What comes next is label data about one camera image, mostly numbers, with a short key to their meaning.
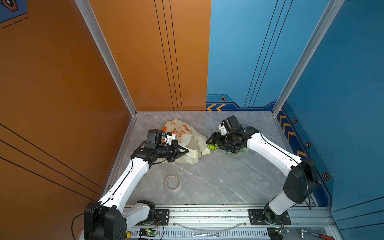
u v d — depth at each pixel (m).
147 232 0.71
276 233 0.71
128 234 0.68
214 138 0.74
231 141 0.69
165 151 0.66
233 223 0.72
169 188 0.81
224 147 0.73
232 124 0.65
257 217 0.73
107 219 0.38
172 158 0.69
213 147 0.78
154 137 0.61
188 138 0.79
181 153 0.70
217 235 0.69
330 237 0.68
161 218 0.73
